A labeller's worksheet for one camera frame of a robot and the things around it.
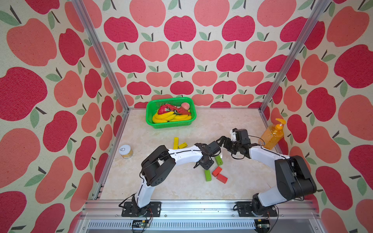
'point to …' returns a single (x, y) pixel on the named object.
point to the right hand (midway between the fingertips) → (221, 146)
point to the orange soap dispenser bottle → (272, 134)
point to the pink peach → (186, 105)
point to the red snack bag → (167, 108)
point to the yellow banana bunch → (170, 117)
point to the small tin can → (126, 152)
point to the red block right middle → (216, 171)
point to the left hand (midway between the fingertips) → (207, 166)
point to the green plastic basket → (153, 105)
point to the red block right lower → (222, 178)
